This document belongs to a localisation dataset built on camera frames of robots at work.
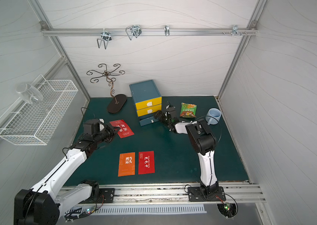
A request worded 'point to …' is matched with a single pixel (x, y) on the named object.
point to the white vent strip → (148, 208)
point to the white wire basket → (35, 123)
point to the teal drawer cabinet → (143, 91)
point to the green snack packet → (188, 110)
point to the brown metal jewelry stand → (119, 100)
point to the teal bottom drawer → (146, 120)
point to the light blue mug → (213, 116)
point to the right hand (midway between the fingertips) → (157, 115)
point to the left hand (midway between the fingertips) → (121, 127)
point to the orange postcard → (126, 164)
